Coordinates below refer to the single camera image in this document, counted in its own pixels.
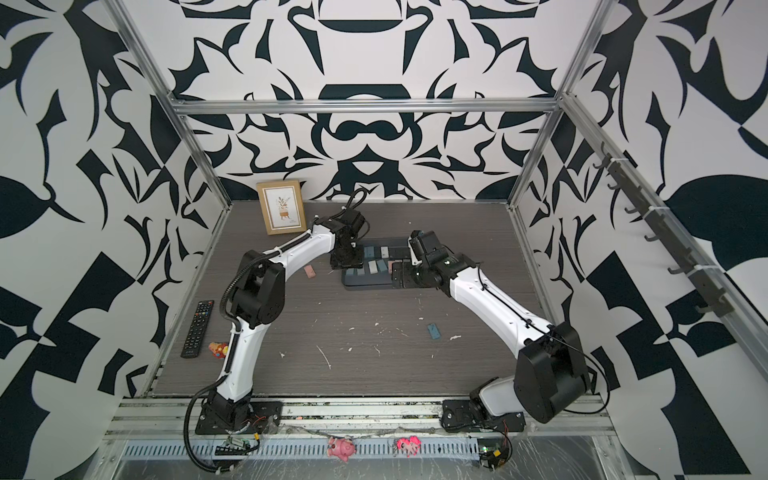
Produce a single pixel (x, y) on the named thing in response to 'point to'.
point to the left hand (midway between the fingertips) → (355, 259)
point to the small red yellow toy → (218, 350)
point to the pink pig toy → (341, 448)
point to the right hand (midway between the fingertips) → (405, 271)
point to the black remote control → (198, 329)
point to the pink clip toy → (411, 445)
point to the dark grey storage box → (379, 254)
